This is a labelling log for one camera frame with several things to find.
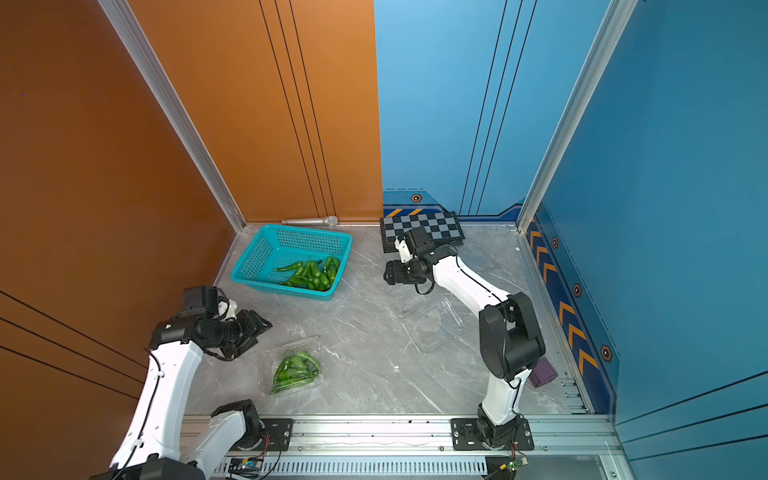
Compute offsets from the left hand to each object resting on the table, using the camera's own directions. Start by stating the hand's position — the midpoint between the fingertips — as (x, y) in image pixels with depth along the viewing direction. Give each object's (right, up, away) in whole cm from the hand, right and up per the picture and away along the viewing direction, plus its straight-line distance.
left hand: (266, 325), depth 78 cm
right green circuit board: (+62, -31, -8) cm, 69 cm away
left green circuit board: (-1, -33, -7) cm, 33 cm away
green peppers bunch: (+7, +12, +20) cm, 24 cm away
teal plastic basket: (-1, +16, +30) cm, 34 cm away
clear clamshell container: (-1, -11, +7) cm, 13 cm away
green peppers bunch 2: (+7, -12, 0) cm, 14 cm away
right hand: (+34, +12, +13) cm, 38 cm away
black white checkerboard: (+53, +28, +36) cm, 70 cm away
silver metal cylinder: (+8, +32, +42) cm, 53 cm away
